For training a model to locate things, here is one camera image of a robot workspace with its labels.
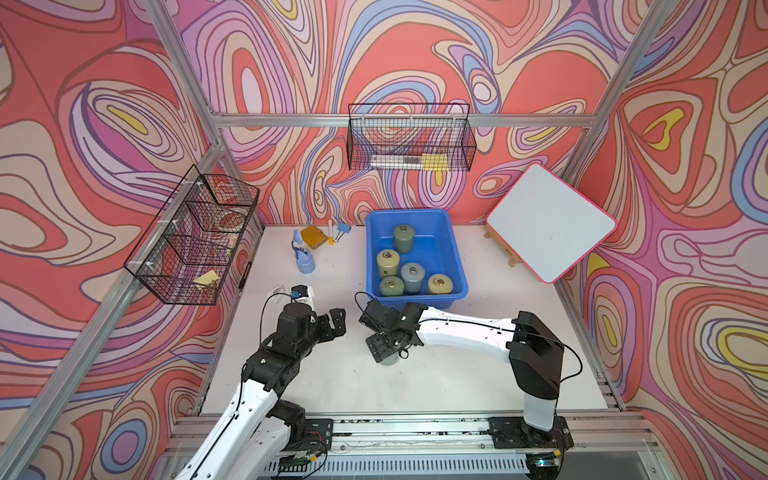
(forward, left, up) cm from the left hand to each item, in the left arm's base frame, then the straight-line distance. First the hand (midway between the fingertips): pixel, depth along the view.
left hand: (333, 315), depth 78 cm
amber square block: (+41, +15, -13) cm, 46 cm away
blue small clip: (+47, +4, -14) cm, 50 cm away
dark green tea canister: (+36, -21, -8) cm, 42 cm away
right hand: (-5, -15, -11) cm, 19 cm away
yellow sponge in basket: (+4, +30, +11) cm, 32 cm away
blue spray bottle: (+26, +14, -8) cm, 31 cm away
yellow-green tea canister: (+14, -31, -5) cm, 34 cm away
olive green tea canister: (+24, -15, -7) cm, 29 cm away
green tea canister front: (+13, -16, -6) cm, 21 cm away
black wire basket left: (+7, +32, +19) cm, 38 cm away
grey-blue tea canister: (-6, -15, -15) cm, 23 cm away
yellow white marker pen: (+43, +8, -13) cm, 45 cm away
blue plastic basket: (+38, -33, -15) cm, 52 cm away
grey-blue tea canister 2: (+17, -22, -6) cm, 29 cm away
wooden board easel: (+41, -53, -10) cm, 68 cm away
